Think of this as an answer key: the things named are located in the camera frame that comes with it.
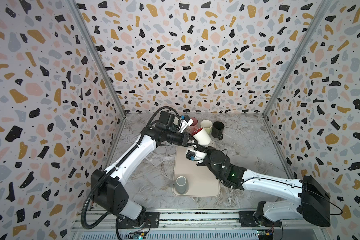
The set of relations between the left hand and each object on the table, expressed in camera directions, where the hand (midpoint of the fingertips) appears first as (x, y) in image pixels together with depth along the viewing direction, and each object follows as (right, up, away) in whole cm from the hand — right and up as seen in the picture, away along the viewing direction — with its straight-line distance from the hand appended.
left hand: (196, 141), depth 71 cm
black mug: (+16, +6, +31) cm, 36 cm away
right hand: (0, 0, +1) cm, 1 cm away
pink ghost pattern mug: (-1, +7, +29) cm, 30 cm away
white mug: (+3, +1, +3) cm, 5 cm away
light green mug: (+9, +8, +34) cm, 36 cm away
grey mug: (-7, -23, +5) cm, 24 cm away
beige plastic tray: (+4, -25, +13) cm, 28 cm away
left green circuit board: (-28, -44, -1) cm, 52 cm away
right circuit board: (+33, -45, 0) cm, 56 cm away
